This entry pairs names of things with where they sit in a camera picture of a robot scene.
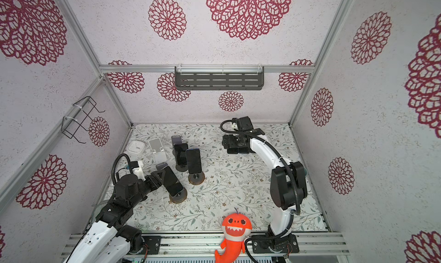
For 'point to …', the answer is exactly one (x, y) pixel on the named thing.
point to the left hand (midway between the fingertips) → (162, 173)
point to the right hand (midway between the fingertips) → (230, 139)
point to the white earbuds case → (136, 147)
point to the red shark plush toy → (236, 228)
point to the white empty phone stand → (159, 154)
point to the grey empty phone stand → (161, 166)
